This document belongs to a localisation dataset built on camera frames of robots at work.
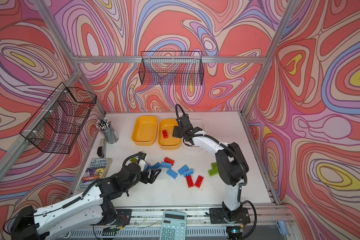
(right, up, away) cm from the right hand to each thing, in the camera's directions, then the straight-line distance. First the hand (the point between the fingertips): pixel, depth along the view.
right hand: (179, 134), depth 94 cm
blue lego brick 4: (-8, -18, -5) cm, 20 cm away
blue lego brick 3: (+5, -22, -8) cm, 24 cm away
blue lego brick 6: (-16, -14, -25) cm, 33 cm away
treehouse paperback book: (-49, -20, -7) cm, 53 cm away
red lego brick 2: (+6, -27, -11) cm, 30 cm away
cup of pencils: (-45, 0, +2) cm, 45 cm away
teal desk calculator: (-3, -41, -25) cm, 48 cm away
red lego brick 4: (-7, -16, -3) cm, 18 cm away
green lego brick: (+22, -19, -3) cm, 29 cm away
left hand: (-14, -16, -15) cm, 26 cm away
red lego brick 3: (+11, -26, -10) cm, 30 cm away
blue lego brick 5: (-14, -19, -6) cm, 24 cm away
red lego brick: (-10, 0, +10) cm, 15 cm away
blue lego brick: (-4, -23, -8) cm, 24 cm away
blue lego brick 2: (+2, -21, -6) cm, 22 cm away
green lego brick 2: (+20, -22, -8) cm, 30 cm away
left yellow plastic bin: (-26, +3, +14) cm, 30 cm away
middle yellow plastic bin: (-6, -6, +6) cm, 10 cm away
